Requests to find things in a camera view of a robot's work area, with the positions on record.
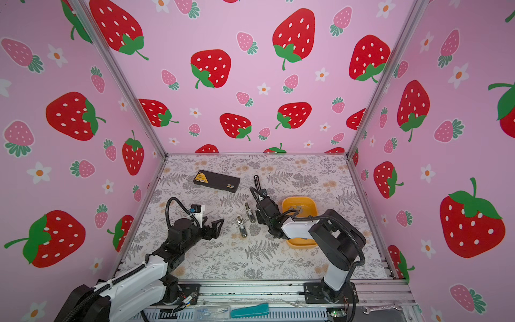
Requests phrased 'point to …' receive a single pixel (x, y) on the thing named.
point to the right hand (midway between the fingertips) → (261, 206)
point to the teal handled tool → (258, 310)
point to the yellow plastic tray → (296, 231)
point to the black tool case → (226, 182)
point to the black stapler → (257, 182)
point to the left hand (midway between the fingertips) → (215, 218)
